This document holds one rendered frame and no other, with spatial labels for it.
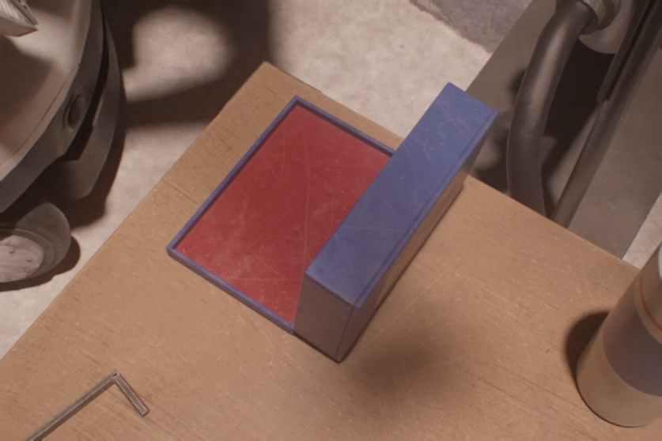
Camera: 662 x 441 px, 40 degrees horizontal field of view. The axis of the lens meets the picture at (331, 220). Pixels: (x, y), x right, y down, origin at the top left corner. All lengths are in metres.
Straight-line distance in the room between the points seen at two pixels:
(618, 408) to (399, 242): 0.18
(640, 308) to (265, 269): 0.26
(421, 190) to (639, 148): 0.79
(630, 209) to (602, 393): 0.68
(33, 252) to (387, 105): 0.52
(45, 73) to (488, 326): 0.56
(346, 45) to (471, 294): 0.76
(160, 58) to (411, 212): 0.87
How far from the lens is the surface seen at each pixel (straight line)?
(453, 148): 0.56
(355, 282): 0.51
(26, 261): 1.13
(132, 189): 1.24
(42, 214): 1.09
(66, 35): 1.02
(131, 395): 0.62
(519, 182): 0.81
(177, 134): 1.28
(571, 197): 1.11
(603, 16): 0.85
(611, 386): 0.58
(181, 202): 0.68
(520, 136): 0.80
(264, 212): 0.66
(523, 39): 1.38
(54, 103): 1.02
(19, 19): 0.80
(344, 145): 0.69
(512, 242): 0.66
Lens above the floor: 1.05
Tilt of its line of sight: 62 degrees down
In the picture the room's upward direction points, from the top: straight up
